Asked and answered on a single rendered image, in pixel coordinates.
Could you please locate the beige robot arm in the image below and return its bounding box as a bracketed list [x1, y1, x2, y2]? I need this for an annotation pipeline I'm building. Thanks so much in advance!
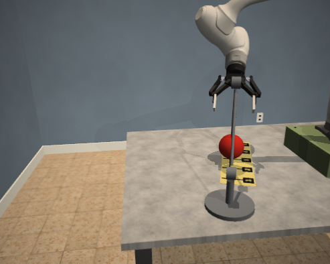
[195, 0, 330, 140]

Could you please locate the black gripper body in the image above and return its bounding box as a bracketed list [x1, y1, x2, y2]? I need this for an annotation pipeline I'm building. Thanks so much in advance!
[225, 63, 246, 86]

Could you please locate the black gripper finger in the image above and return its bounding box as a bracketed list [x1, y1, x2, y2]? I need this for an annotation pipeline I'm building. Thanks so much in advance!
[209, 75, 232, 112]
[241, 76, 261, 113]

